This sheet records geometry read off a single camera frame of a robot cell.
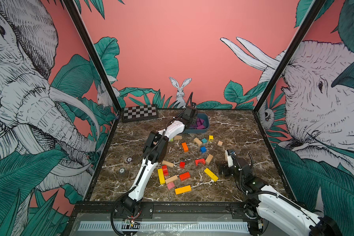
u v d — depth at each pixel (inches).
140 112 45.3
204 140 39.7
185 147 37.8
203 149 38.3
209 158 36.1
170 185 32.2
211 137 39.9
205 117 43.4
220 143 39.5
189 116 33.3
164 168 34.7
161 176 33.6
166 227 27.6
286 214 19.1
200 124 43.2
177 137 40.4
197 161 35.7
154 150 24.7
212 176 33.6
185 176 33.1
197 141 39.1
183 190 31.5
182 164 35.4
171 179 33.0
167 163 35.8
